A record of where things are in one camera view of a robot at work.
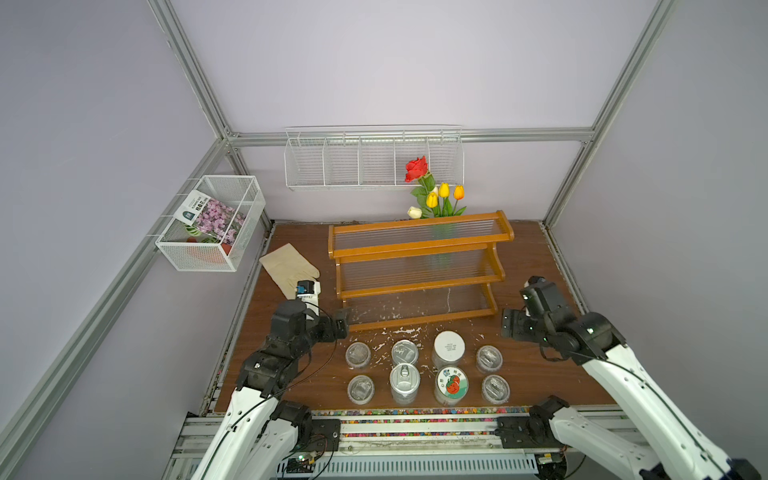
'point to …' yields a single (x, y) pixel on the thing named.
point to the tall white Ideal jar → (448, 349)
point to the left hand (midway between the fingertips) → (336, 313)
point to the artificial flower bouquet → (433, 200)
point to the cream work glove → (287, 266)
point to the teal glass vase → (440, 261)
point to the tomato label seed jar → (451, 385)
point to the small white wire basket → (186, 248)
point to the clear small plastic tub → (358, 355)
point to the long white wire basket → (371, 156)
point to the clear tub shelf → (495, 389)
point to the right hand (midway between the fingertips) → (517, 320)
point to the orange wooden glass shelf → (396, 274)
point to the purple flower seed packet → (211, 216)
